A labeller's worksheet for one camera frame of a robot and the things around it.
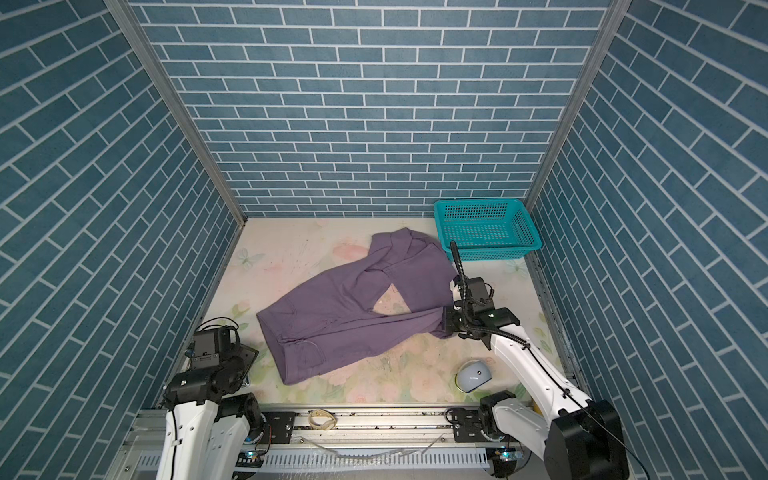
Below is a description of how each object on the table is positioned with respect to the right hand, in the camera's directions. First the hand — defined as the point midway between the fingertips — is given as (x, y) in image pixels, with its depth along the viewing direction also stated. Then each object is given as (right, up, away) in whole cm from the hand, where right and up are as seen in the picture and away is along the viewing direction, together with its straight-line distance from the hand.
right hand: (445, 312), depth 84 cm
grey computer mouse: (+5, -13, -10) cm, 17 cm away
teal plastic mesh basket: (+23, +26, +35) cm, 49 cm away
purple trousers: (-34, -5, +7) cm, 35 cm away
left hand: (-52, -10, -5) cm, 54 cm away
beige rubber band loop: (-31, -26, -11) cm, 42 cm away
